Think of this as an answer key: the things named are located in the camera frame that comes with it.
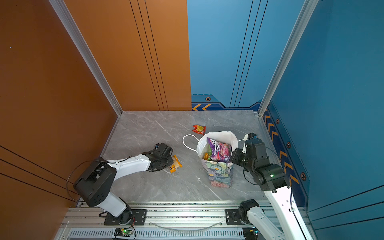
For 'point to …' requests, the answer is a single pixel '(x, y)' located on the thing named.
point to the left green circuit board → (123, 232)
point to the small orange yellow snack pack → (175, 165)
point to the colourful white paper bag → (220, 173)
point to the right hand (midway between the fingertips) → (230, 152)
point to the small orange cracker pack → (206, 156)
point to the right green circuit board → (250, 233)
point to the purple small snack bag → (220, 151)
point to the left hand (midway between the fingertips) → (172, 160)
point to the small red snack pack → (199, 129)
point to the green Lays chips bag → (209, 153)
